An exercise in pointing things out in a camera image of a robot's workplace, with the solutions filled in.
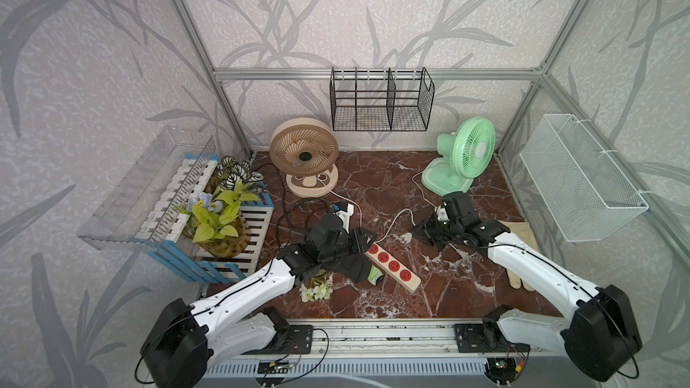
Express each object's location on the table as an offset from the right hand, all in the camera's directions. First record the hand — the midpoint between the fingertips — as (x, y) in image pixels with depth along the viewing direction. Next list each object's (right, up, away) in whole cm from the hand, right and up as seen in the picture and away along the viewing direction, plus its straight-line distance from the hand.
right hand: (406, 228), depth 80 cm
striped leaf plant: (-54, +17, 0) cm, 57 cm away
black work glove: (-15, -14, +4) cm, 20 cm away
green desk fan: (+20, +23, +6) cm, 31 cm away
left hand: (-10, -2, -5) cm, 11 cm away
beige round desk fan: (-32, +24, +9) cm, 41 cm away
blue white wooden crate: (-58, +3, -21) cm, 61 cm away
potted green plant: (-53, +3, -9) cm, 53 cm away
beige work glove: (+45, -4, +18) cm, 49 cm away
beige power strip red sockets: (-3, -13, +4) cm, 14 cm away
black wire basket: (-13, +46, +27) cm, 55 cm away
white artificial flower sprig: (-26, -18, 0) cm, 32 cm away
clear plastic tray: (-68, +7, -16) cm, 70 cm away
